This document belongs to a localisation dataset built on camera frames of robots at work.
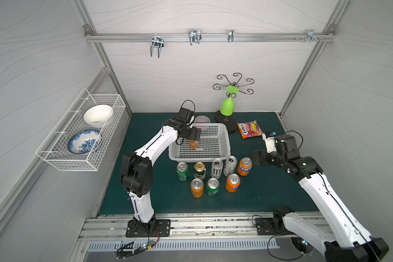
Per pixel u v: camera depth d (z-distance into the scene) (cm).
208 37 78
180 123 65
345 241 39
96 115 77
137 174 47
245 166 84
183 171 82
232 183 78
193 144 96
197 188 76
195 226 75
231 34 73
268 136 66
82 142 65
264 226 74
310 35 77
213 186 76
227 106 95
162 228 73
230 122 115
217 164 80
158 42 78
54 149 57
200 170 82
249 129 108
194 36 76
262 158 67
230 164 80
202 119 111
